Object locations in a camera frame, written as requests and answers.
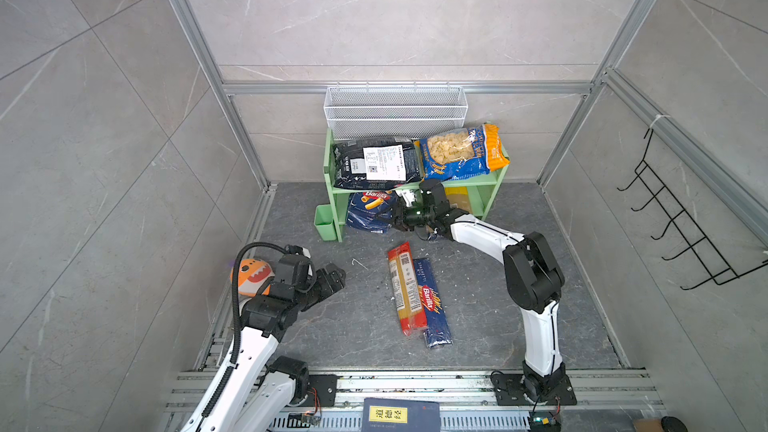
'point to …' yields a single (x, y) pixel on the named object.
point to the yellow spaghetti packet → (458, 195)
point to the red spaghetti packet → (408, 291)
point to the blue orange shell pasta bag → (465, 152)
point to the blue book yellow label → (400, 415)
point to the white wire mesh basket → (394, 111)
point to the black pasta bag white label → (376, 163)
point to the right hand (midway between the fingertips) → (378, 217)
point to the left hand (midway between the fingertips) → (334, 273)
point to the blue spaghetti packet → (435, 325)
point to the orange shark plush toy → (252, 274)
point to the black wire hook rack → (721, 270)
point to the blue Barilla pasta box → (371, 211)
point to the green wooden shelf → (332, 222)
